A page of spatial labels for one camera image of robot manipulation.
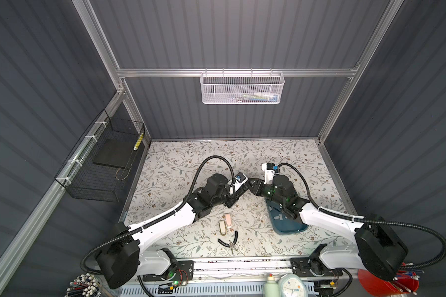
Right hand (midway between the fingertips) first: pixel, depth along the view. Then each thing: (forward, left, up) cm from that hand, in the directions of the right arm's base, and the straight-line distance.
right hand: (248, 182), depth 81 cm
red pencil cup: (-36, -50, -6) cm, 62 cm away
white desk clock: (-36, -15, -15) cm, 42 cm away
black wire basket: (-1, +60, +13) cm, 61 cm away
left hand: (-3, +4, +1) cm, 5 cm away
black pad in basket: (+7, +55, +13) cm, 57 cm away
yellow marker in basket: (+13, +49, +12) cm, 52 cm away
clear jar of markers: (-38, +51, +3) cm, 64 cm away
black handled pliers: (-21, +8, -17) cm, 29 cm away
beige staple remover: (-15, +12, -14) cm, 23 cm away
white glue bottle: (-38, -6, -9) cm, 39 cm away
